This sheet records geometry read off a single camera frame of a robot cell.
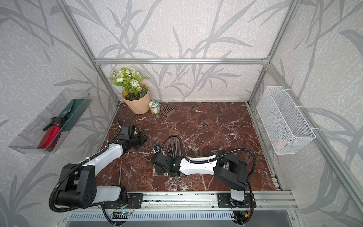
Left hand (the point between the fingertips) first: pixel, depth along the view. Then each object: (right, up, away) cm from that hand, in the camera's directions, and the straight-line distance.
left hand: (149, 136), depth 90 cm
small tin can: (-1, +20, +18) cm, 27 cm away
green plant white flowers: (-14, +37, +5) cm, 40 cm away
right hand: (+8, -14, -8) cm, 18 cm away
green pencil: (-15, -21, -6) cm, 27 cm away
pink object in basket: (+73, -1, -18) cm, 75 cm away
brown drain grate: (+8, +18, +22) cm, 30 cm away
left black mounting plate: (-2, -31, -17) cm, 36 cm away
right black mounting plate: (+45, -31, -17) cm, 57 cm away
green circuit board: (-9, -38, -18) cm, 43 cm away
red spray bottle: (-32, +5, -31) cm, 45 cm away
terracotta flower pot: (-10, +20, +13) cm, 26 cm away
